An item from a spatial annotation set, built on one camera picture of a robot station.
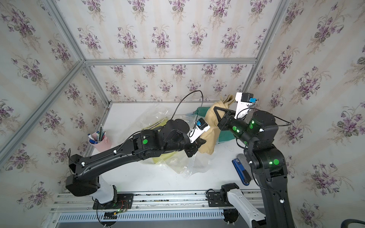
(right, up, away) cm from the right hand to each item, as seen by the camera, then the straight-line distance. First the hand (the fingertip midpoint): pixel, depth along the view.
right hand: (219, 108), depth 54 cm
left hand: (-4, -13, +5) cm, 15 cm away
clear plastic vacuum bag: (-32, -3, +47) cm, 57 cm away
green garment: (+7, -13, +17) cm, 23 cm away
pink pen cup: (-64, -19, +30) cm, 73 cm away
